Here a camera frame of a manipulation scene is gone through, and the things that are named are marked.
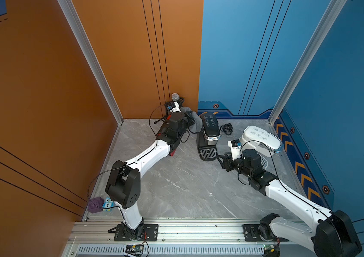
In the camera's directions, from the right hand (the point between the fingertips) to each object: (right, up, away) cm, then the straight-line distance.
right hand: (221, 155), depth 82 cm
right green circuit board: (+20, -41, -9) cm, 47 cm away
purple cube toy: (-62, -24, -4) cm, 67 cm away
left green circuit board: (-40, -42, -10) cm, 59 cm away
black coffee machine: (-7, +8, +1) cm, 10 cm away
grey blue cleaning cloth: (-12, +14, +2) cm, 19 cm away
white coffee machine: (+21, +6, -3) cm, 23 cm away
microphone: (-25, +34, +17) cm, 45 cm away
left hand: (-14, +23, +1) cm, 27 cm away
